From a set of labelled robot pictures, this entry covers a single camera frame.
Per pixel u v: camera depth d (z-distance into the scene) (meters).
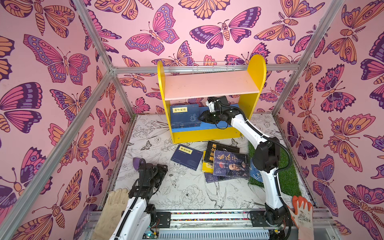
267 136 0.58
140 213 0.54
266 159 0.56
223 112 0.73
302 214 0.73
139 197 0.56
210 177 0.86
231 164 0.87
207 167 0.90
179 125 0.92
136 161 0.96
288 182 0.83
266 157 0.56
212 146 0.95
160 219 0.73
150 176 0.66
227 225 0.73
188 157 0.96
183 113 0.92
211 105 0.86
